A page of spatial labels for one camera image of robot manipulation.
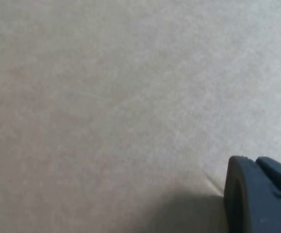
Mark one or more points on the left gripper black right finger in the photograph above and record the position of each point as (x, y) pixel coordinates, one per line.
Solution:
(272, 169)

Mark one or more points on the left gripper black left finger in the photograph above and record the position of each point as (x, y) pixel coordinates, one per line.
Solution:
(252, 202)

